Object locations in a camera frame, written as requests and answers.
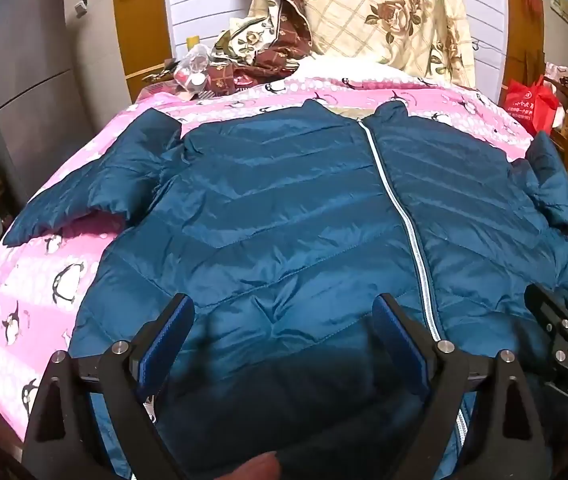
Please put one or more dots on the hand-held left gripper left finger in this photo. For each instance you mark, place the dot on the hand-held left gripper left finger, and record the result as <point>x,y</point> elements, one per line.
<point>164,345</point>

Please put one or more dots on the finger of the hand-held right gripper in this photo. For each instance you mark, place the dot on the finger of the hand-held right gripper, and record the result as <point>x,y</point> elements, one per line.
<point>551,307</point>

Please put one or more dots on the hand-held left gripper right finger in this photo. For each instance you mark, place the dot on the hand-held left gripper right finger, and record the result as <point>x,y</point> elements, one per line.
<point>401,345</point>

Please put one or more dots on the teal puffer jacket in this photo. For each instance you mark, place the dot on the teal puffer jacket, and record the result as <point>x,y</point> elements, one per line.
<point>284,220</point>

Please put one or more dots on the person's left hand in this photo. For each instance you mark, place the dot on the person's left hand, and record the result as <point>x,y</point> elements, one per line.
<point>259,467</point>

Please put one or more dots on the pink penguin blanket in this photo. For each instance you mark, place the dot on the pink penguin blanket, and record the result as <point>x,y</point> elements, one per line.
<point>39,270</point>

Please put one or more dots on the red shopping bag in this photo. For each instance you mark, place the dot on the red shopping bag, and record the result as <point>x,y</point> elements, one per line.
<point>531,102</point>

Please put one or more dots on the clear plastic bag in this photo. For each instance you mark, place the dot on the clear plastic bag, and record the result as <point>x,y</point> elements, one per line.
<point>193,67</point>

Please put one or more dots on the grey refrigerator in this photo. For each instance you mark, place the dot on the grey refrigerator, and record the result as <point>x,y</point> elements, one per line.
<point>24,85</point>

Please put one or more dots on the maroon floral quilt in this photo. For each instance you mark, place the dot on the maroon floral quilt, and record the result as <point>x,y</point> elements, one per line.
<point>264,55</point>

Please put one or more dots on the cream rose quilt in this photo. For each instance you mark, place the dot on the cream rose quilt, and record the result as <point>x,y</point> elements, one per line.
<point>388,15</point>

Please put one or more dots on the wall switch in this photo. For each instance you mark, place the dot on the wall switch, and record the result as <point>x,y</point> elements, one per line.
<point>81,7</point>

